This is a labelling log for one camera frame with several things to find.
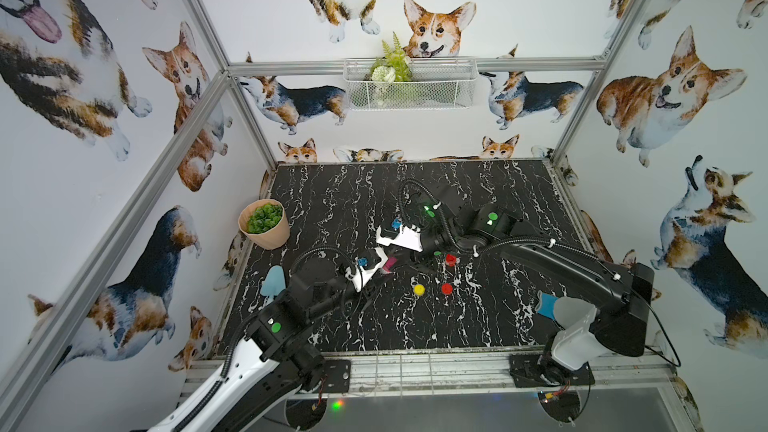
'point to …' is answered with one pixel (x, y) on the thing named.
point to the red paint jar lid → (447, 288)
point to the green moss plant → (264, 218)
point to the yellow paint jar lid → (419, 289)
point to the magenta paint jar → (388, 265)
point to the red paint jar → (450, 259)
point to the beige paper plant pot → (274, 237)
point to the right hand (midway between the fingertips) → (388, 260)
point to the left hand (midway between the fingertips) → (389, 264)
